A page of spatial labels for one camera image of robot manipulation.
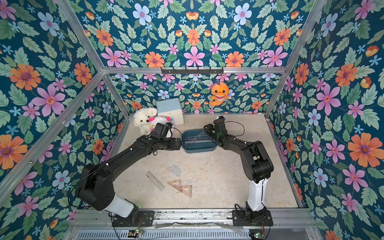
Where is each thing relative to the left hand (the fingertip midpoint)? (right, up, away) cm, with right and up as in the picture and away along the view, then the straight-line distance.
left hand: (177, 141), depth 87 cm
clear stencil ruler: (+16, +4, +10) cm, 19 cm away
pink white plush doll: (-11, +14, +7) cm, 19 cm away
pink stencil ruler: (+13, 0, +15) cm, 20 cm away
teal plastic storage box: (+11, -5, +6) cm, 14 cm away
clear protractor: (-1, -18, +3) cm, 19 cm away
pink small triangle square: (+6, -27, -4) cm, 28 cm away
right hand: (+17, +9, +10) cm, 22 cm away
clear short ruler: (-11, -25, -1) cm, 27 cm away
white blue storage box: (-7, +21, +15) cm, 27 cm away
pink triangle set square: (0, -25, -3) cm, 25 cm away
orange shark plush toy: (+27, +32, +11) cm, 43 cm away
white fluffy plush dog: (-24, +13, +6) cm, 28 cm away
